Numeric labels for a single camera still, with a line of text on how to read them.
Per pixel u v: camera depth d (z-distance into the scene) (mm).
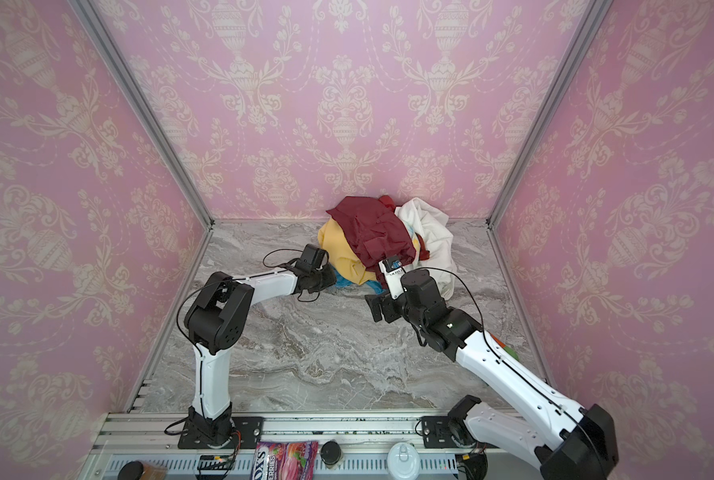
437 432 734
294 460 677
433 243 1005
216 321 547
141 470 624
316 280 873
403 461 664
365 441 742
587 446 377
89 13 693
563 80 795
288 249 904
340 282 996
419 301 558
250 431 744
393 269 648
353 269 971
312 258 819
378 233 944
